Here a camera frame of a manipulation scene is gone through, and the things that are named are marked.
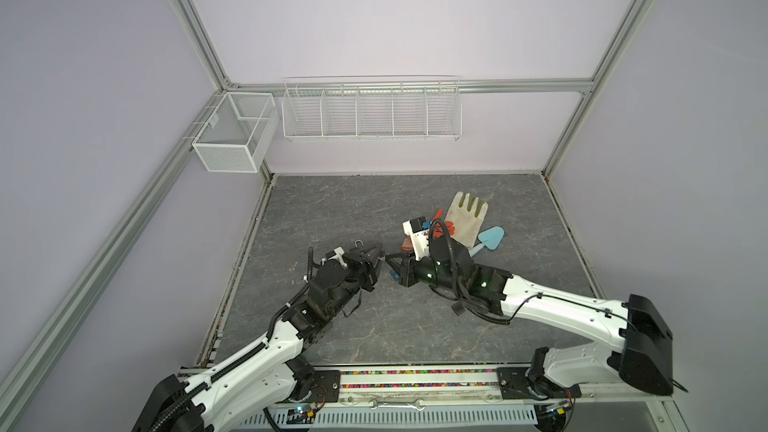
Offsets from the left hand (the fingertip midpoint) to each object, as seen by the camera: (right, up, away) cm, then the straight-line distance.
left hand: (387, 248), depth 73 cm
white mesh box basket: (-52, +35, +28) cm, 69 cm away
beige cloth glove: (+27, +4, +32) cm, 42 cm away
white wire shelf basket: (-6, +43, +26) cm, 51 cm away
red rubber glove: (+21, +3, +30) cm, 37 cm away
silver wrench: (+6, -37, -2) cm, 38 cm away
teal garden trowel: (+35, -1, +30) cm, 46 cm away
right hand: (-1, -3, -2) cm, 4 cm away
